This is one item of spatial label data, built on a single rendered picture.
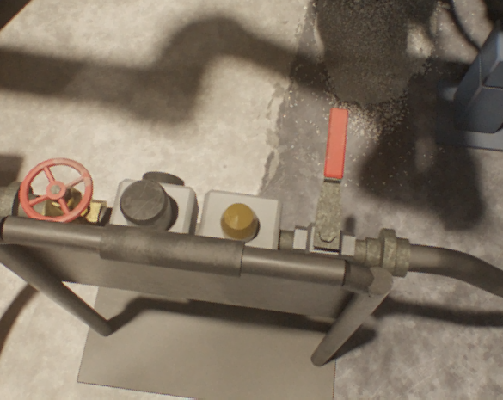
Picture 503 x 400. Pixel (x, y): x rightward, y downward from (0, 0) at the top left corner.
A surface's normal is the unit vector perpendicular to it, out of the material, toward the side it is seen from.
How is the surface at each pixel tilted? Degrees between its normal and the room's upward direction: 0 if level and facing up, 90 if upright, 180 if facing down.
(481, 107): 90
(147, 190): 0
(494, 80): 90
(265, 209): 0
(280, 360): 0
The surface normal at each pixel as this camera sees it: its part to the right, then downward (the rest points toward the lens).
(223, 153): 0.00, -0.38
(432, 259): -0.02, -0.13
